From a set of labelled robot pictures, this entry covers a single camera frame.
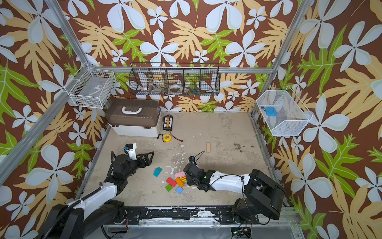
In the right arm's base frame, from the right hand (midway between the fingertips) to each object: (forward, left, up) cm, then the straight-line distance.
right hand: (188, 175), depth 87 cm
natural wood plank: (+19, -13, 0) cm, 23 cm away
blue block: (-8, +5, -1) cm, 9 cm away
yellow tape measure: (+28, +15, 0) cm, 31 cm away
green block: (-6, +11, -2) cm, 13 cm away
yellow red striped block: (-1, +3, 0) cm, 3 cm away
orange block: (-4, +5, 0) cm, 6 cm away
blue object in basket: (+29, -49, +24) cm, 62 cm away
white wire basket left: (+41, +57, +34) cm, 78 cm away
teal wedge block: (+3, +19, 0) cm, 19 cm away
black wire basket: (+54, +9, +30) cm, 63 cm away
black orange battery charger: (+44, +16, 0) cm, 47 cm away
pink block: (+1, +5, 0) cm, 5 cm away
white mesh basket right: (+26, -56, +25) cm, 66 cm away
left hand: (+10, +24, +11) cm, 28 cm away
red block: (-3, +10, -2) cm, 11 cm away
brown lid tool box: (+33, +30, +20) cm, 49 cm away
